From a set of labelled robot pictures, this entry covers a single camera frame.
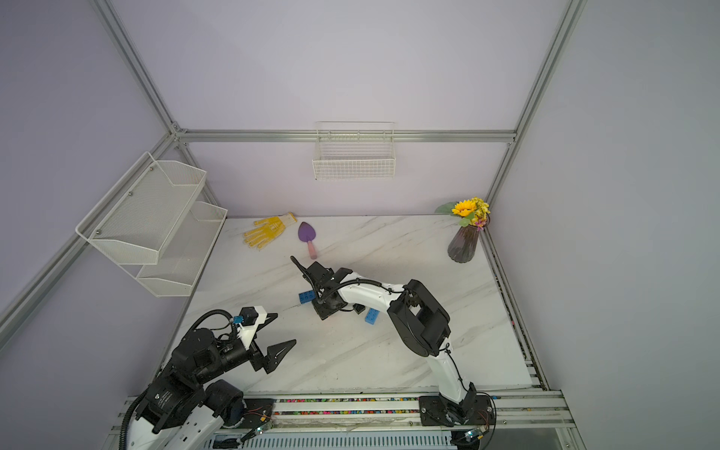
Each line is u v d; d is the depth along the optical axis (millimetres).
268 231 1149
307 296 953
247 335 585
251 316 569
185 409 492
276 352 617
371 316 904
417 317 522
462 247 1021
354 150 953
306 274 731
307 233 1149
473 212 881
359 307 925
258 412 732
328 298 659
